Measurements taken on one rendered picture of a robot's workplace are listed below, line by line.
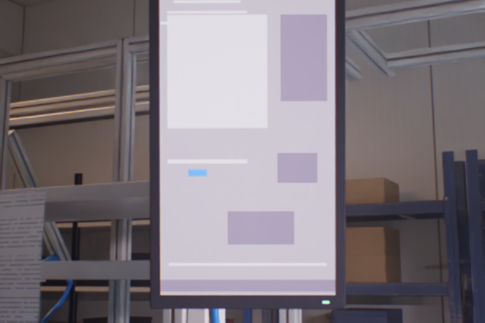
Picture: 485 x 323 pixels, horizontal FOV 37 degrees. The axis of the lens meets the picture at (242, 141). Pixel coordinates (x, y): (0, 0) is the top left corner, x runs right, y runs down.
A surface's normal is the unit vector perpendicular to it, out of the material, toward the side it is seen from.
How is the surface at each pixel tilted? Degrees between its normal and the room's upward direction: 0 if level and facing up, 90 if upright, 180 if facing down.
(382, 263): 90
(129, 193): 90
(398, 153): 90
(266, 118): 101
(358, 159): 90
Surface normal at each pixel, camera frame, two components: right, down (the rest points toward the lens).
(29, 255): -0.43, -0.18
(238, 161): -0.01, 0.00
